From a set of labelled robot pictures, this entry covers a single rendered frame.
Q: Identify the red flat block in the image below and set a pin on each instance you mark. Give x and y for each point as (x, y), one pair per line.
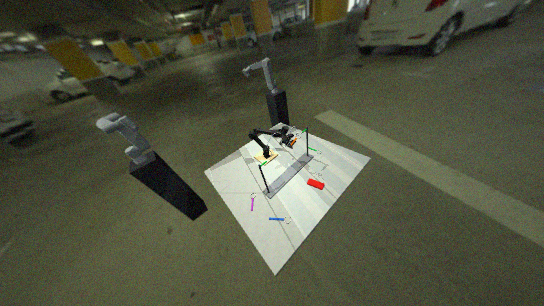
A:
(315, 184)

